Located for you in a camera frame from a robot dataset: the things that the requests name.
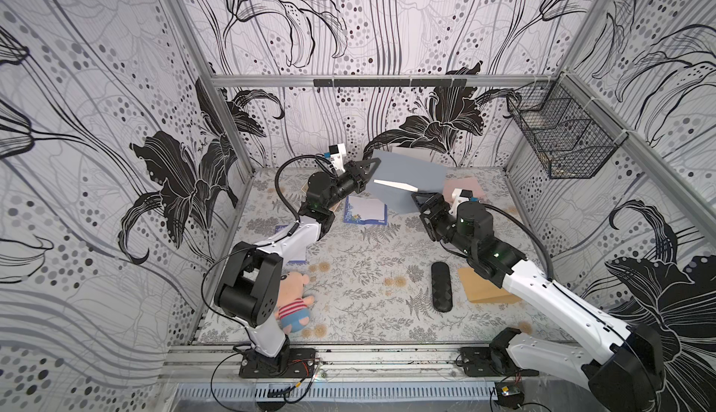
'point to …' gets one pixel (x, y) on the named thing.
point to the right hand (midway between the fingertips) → (416, 202)
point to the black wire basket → (564, 127)
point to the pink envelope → (466, 183)
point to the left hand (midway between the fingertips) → (382, 163)
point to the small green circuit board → (510, 394)
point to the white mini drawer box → (418, 153)
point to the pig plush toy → (292, 312)
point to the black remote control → (440, 273)
